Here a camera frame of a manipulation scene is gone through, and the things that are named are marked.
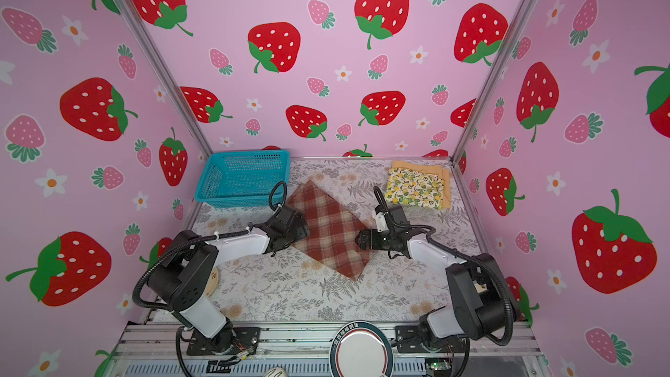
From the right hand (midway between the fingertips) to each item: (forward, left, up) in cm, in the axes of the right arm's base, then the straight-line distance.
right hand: (366, 239), depth 90 cm
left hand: (+2, +23, -2) cm, 24 cm away
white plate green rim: (-32, -1, -5) cm, 33 cm away
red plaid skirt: (0, +11, -3) cm, 11 cm away
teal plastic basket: (+25, +57, -3) cm, 63 cm away
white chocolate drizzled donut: (-41, +21, -2) cm, 46 cm away
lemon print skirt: (+27, -18, -2) cm, 32 cm away
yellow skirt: (+40, -26, -4) cm, 48 cm away
